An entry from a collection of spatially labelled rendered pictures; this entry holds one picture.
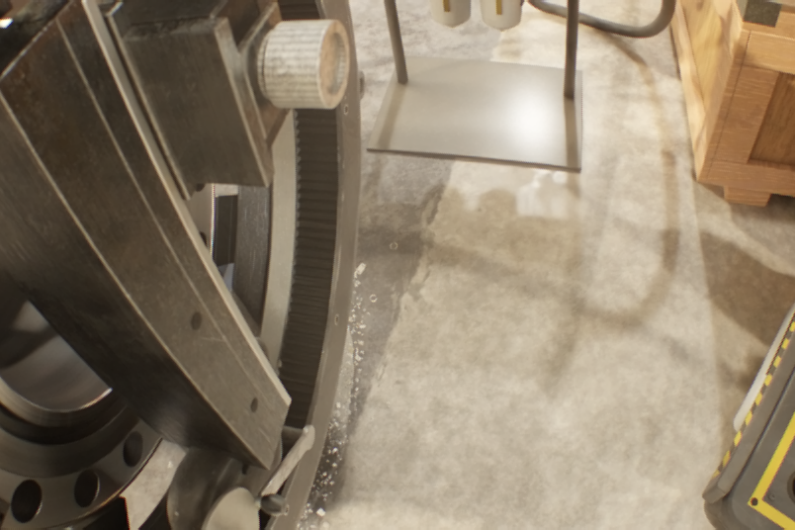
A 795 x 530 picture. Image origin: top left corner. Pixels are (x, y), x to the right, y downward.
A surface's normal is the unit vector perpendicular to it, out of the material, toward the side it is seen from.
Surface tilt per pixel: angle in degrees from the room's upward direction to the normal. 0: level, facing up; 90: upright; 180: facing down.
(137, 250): 90
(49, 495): 90
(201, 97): 86
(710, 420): 0
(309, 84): 73
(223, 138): 86
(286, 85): 81
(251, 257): 35
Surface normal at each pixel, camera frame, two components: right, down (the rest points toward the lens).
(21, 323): -0.07, -0.72
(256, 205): -0.23, 0.20
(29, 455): 0.97, 0.11
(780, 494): -0.12, -0.56
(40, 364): 0.01, -0.92
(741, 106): -0.21, 0.82
